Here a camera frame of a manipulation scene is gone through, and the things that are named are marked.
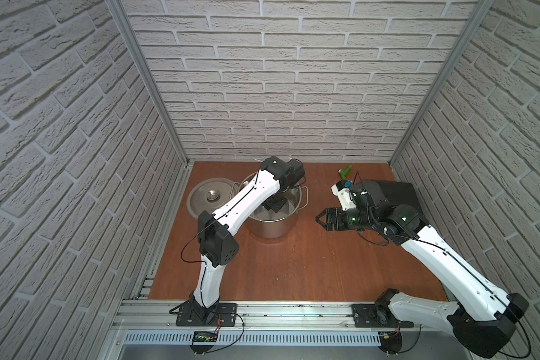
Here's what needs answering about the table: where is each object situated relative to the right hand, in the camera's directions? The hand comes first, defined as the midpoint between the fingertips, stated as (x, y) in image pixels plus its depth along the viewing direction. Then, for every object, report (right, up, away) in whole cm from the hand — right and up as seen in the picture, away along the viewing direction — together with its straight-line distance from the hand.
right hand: (327, 218), depth 70 cm
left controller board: (-41, -40, +2) cm, 57 cm away
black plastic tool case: (+40, +7, +30) cm, 50 cm away
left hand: (-22, +5, +11) cm, 25 cm away
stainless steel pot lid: (-48, +5, +33) cm, 58 cm away
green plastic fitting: (+18, +16, +43) cm, 50 cm away
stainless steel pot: (-21, -5, +18) cm, 28 cm away
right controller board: (+21, -40, 0) cm, 45 cm away
